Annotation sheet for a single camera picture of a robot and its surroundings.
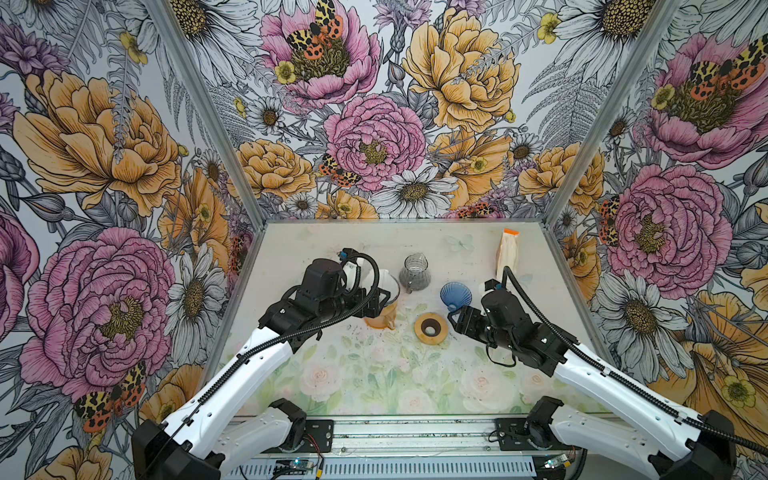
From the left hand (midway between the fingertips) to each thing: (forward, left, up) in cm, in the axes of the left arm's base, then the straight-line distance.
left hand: (372, 302), depth 74 cm
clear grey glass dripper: (+10, -4, -7) cm, 12 cm away
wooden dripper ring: (+4, -17, -19) cm, 26 cm away
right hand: (-4, -21, -6) cm, 23 cm away
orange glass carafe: (+4, -3, -17) cm, 18 cm away
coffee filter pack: (+26, -44, -14) cm, 53 cm away
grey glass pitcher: (+18, -13, -14) cm, 26 cm away
